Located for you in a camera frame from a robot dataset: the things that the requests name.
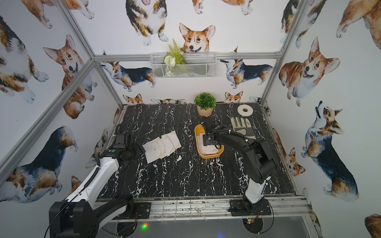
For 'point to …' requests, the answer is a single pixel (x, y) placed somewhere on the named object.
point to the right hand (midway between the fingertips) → (211, 139)
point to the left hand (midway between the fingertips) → (140, 148)
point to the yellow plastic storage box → (199, 129)
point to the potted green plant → (205, 102)
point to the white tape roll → (245, 110)
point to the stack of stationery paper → (204, 149)
